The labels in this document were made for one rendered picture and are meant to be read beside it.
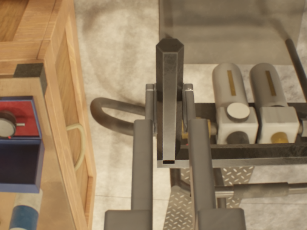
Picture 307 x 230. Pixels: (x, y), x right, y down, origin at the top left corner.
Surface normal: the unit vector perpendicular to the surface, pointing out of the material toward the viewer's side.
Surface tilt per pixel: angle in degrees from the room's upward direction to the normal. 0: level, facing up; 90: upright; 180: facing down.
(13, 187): 11
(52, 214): 0
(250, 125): 45
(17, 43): 90
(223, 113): 90
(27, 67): 90
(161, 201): 0
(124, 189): 0
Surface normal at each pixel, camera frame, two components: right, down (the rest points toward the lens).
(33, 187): 0.00, 0.81
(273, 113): -0.01, -0.73
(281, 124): -0.01, -0.03
